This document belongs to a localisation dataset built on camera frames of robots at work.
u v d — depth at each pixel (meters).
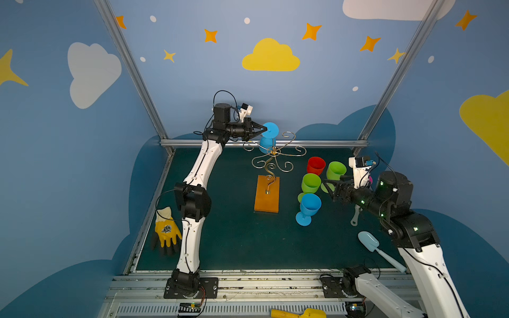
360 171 0.55
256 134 0.79
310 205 0.87
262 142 0.89
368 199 0.51
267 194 1.01
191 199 0.58
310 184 0.87
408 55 0.81
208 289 0.74
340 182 0.55
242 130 0.76
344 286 0.68
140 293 0.73
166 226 0.87
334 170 0.91
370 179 0.54
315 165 0.96
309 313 0.68
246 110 0.80
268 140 0.87
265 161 0.72
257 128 0.80
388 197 0.45
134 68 0.84
